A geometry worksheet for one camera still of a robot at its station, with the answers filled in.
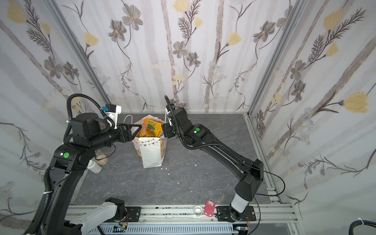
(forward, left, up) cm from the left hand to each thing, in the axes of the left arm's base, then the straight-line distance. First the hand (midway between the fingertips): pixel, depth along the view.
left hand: (135, 122), depth 61 cm
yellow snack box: (+11, -2, -18) cm, 21 cm away
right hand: (+7, -11, -7) cm, 15 cm away
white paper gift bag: (0, -2, -24) cm, 24 cm away
